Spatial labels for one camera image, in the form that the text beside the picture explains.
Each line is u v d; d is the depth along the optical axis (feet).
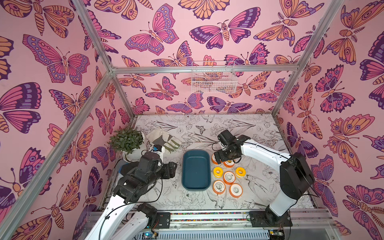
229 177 2.86
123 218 1.47
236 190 2.74
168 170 2.00
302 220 2.42
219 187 2.75
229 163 2.92
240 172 2.93
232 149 2.10
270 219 2.13
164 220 2.42
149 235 2.33
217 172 2.90
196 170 2.86
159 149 2.05
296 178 1.49
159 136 3.49
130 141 2.68
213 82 3.46
